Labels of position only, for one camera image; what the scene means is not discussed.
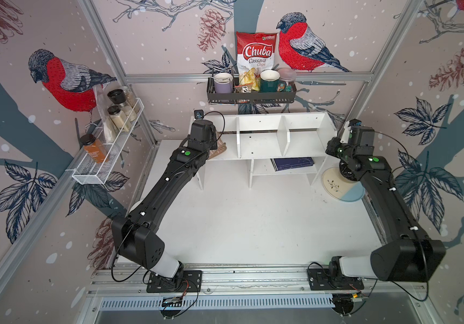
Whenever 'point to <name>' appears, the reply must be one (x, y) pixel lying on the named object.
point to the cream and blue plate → (339, 186)
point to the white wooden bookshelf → (258, 137)
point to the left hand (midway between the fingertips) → (210, 129)
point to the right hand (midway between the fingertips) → (328, 140)
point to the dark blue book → (285, 163)
